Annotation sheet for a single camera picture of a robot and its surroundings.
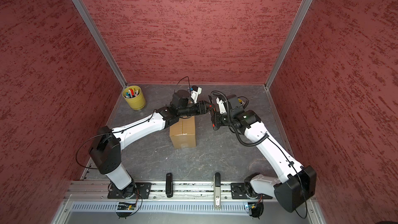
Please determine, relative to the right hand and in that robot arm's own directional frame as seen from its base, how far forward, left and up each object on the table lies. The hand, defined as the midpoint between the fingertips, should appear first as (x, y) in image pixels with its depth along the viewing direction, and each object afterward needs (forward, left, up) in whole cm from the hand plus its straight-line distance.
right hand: (213, 121), depth 77 cm
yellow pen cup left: (+28, +51, -8) cm, 59 cm away
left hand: (+5, 0, +3) cm, 6 cm away
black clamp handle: (-24, +23, -19) cm, 39 cm away
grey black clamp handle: (-28, 0, -17) cm, 32 cm away
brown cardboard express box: (-4, +16, -4) cm, 17 cm away
